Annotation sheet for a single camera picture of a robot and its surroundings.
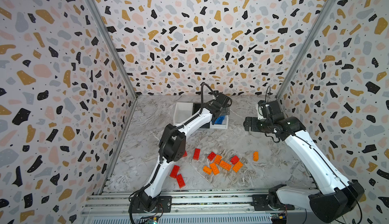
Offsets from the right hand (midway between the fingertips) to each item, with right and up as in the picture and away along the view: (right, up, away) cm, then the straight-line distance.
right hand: (252, 121), depth 76 cm
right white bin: (-11, -5, +25) cm, 27 cm away
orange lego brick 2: (-5, -26, +10) cm, 29 cm away
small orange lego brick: (-22, -28, +7) cm, 36 cm away
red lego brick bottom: (-37, -32, +4) cm, 49 cm away
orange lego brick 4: (-18, -28, +9) cm, 34 cm away
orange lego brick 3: (-16, -23, +14) cm, 32 cm away
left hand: (-11, +8, +17) cm, 22 cm away
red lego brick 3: (-40, -28, +6) cm, 49 cm away
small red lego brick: (-36, -21, +14) cm, 44 cm away
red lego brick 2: (-6, -24, +13) cm, 28 cm away
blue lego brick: (-14, -2, +28) cm, 31 cm away
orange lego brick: (+7, -22, +14) cm, 27 cm away
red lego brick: (-29, -21, +14) cm, 38 cm away
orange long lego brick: (-12, -26, +10) cm, 31 cm away
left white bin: (-40, +4, +32) cm, 52 cm away
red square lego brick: (-20, -22, +13) cm, 32 cm away
